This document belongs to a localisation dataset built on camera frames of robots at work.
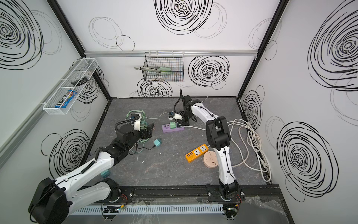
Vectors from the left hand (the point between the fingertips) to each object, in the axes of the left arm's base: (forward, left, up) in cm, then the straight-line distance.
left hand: (147, 123), depth 80 cm
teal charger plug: (-4, -4, -17) cm, 18 cm away
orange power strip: (-10, -30, -17) cm, 36 cm away
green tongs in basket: (+34, -4, +14) cm, 37 cm away
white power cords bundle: (-12, -66, -20) cm, 70 cm away
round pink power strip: (-14, -38, -17) cm, 44 cm away
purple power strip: (+7, -9, -17) cm, 21 cm away
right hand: (+11, -18, -16) cm, 26 cm away
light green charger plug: (+7, -13, -13) cm, 20 cm away
